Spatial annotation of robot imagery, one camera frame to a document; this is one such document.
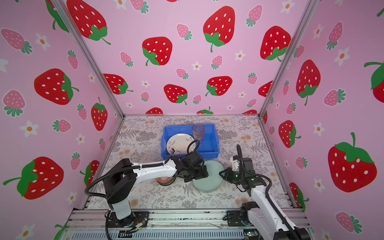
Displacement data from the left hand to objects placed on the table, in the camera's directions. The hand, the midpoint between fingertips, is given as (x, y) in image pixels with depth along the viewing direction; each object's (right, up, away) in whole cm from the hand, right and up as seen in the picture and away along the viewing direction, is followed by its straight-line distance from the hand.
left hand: (205, 177), depth 83 cm
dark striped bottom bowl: (-22, -1, -3) cm, 22 cm away
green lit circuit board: (+22, -23, -12) cm, 34 cm away
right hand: (+8, +2, -1) cm, 8 cm away
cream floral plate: (-18, +17, +19) cm, 32 cm away
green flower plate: (+5, -2, -2) cm, 5 cm away
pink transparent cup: (0, +26, +14) cm, 29 cm away
